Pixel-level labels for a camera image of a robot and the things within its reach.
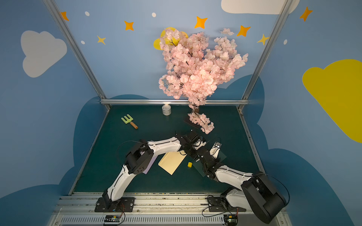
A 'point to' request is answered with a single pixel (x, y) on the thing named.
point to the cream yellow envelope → (171, 160)
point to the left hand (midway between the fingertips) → (200, 155)
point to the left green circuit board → (111, 218)
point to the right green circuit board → (231, 220)
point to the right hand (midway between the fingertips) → (212, 149)
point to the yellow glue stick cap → (189, 165)
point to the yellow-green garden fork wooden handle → (129, 120)
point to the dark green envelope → (200, 166)
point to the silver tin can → (166, 109)
